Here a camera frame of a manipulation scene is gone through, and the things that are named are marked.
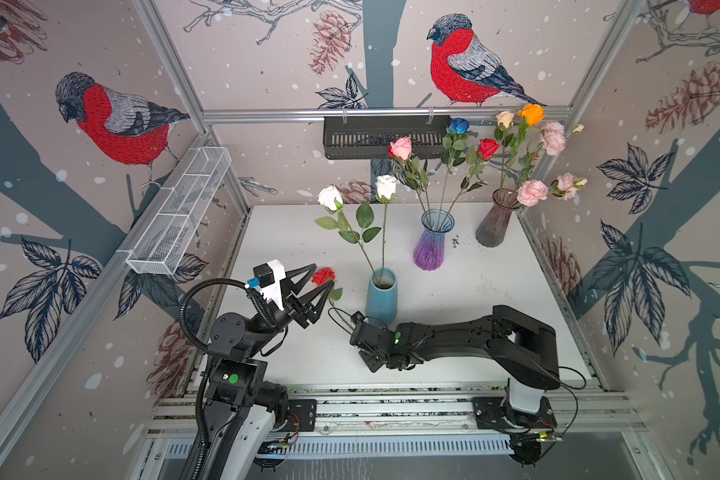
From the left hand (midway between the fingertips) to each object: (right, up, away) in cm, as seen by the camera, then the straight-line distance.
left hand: (321, 279), depth 58 cm
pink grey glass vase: (+54, +10, +46) cm, 72 cm away
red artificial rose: (-4, -5, +37) cm, 37 cm away
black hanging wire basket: (+9, +44, +49) cm, 66 cm away
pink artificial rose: (+23, +26, +27) cm, 44 cm away
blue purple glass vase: (+30, +4, +42) cm, 52 cm away
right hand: (+9, -27, +26) cm, 39 cm away
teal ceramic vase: (+13, -7, +17) cm, 23 cm away
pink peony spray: (+55, +20, +23) cm, 63 cm away
